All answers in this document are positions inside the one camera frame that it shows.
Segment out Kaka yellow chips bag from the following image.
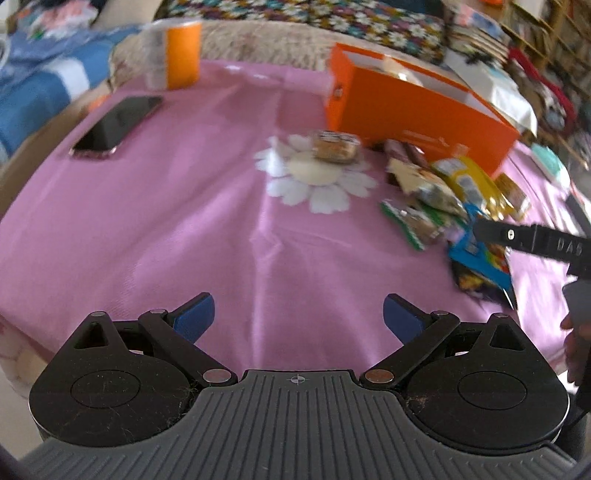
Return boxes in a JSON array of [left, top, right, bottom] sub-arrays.
[[431, 157, 511, 220]]

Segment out orange cardboard box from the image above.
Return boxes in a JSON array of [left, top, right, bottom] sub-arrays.
[[325, 43, 520, 175]]

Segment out person right hand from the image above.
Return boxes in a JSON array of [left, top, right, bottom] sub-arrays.
[[560, 314, 590, 387]]

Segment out dark grey long box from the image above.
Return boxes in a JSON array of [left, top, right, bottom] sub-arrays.
[[565, 193, 591, 238]]

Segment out teal tissue pack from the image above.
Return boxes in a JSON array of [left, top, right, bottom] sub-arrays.
[[531, 143, 571, 191]]

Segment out blue snack packet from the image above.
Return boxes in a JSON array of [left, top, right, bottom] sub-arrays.
[[447, 204, 518, 310]]

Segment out green white snack packet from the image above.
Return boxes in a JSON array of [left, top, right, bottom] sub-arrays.
[[380, 199, 466, 251]]

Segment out silver beige snack packet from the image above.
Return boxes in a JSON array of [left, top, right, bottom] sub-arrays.
[[386, 158, 467, 218]]

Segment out pink flower tablecloth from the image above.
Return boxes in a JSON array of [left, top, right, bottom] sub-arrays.
[[1, 62, 496, 371]]

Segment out stack of books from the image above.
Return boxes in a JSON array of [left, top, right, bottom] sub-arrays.
[[447, 3, 511, 66]]

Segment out small wrapped cake snack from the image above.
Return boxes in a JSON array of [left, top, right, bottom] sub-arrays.
[[312, 130, 362, 164]]

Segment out right floral cushion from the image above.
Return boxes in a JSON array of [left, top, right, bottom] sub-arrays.
[[308, 1, 446, 64]]

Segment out floral cushion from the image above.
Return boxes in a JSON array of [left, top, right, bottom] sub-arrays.
[[165, 0, 311, 23], [308, 1, 446, 64]]

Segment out black smartphone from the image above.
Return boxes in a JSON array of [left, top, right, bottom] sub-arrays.
[[69, 95, 163, 159]]

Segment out blue striped blanket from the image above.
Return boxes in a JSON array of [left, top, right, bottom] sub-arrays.
[[1, 26, 139, 163]]

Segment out left floral cushion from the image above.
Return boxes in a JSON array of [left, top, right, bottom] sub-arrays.
[[165, 0, 311, 23]]

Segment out orange paper cup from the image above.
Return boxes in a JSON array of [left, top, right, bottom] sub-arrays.
[[141, 18, 201, 91]]

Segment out sofa with quilted cover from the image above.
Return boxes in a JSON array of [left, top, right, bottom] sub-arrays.
[[110, 18, 445, 89]]

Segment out beige plain cushion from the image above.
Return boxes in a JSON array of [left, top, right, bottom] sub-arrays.
[[92, 0, 162, 30]]

